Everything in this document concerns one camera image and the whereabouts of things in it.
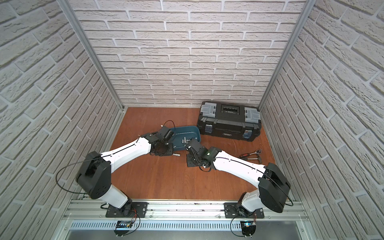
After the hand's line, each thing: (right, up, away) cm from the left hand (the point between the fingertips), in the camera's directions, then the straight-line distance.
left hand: (173, 149), depth 87 cm
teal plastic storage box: (+9, +9, +16) cm, 21 cm away
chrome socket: (+6, +4, +12) cm, 14 cm away
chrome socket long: (+2, -4, +3) cm, 5 cm away
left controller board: (-23, -35, -15) cm, 44 cm away
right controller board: (+39, -34, -18) cm, 55 cm away
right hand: (+11, -5, -6) cm, 13 cm away
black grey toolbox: (+35, +18, +3) cm, 39 cm away
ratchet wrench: (+54, -3, +7) cm, 54 cm away
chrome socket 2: (+4, +3, +12) cm, 13 cm away
